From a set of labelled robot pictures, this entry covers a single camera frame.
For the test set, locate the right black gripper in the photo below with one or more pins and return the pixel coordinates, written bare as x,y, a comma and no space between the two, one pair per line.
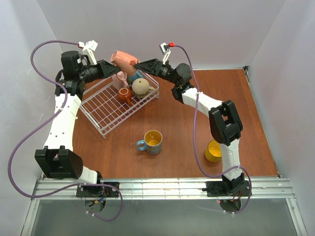
156,67

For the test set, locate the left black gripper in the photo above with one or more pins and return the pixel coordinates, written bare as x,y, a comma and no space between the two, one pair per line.
100,69

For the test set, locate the light pink faceted mug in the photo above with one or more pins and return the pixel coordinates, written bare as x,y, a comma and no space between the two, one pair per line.
120,80

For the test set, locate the salmon pink dotted mug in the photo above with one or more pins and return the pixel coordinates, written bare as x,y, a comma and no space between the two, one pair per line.
125,62

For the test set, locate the small orange cup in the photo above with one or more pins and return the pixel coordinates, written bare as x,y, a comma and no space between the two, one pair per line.
125,95

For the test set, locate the blue mug with yellow inside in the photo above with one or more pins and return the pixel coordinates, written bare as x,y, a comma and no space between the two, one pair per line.
151,143

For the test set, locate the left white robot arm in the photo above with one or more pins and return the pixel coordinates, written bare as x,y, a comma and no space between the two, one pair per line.
57,159

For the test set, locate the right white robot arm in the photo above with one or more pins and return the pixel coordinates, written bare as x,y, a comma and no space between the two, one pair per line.
225,123

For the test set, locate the teal dotted mug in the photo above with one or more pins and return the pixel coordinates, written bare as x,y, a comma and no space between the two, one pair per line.
132,78

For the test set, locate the beige round mug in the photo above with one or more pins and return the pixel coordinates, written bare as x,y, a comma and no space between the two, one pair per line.
141,87

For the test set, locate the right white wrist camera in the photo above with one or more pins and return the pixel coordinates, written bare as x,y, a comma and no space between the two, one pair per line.
165,49

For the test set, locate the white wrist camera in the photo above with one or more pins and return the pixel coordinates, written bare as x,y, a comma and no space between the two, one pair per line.
165,49
89,49

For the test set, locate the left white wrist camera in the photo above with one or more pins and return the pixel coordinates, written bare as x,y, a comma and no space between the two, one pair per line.
89,49

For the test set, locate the white wire dish rack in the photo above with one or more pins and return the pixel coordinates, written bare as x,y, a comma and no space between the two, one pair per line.
105,110

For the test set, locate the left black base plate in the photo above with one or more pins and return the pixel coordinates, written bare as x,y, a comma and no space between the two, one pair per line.
98,191

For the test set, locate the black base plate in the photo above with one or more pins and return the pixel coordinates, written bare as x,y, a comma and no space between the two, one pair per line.
220,189
98,191

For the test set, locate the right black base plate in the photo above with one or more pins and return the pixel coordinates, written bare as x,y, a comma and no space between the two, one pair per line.
220,189

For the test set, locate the aluminium frame rail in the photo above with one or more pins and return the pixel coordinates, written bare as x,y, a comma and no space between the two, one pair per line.
162,194

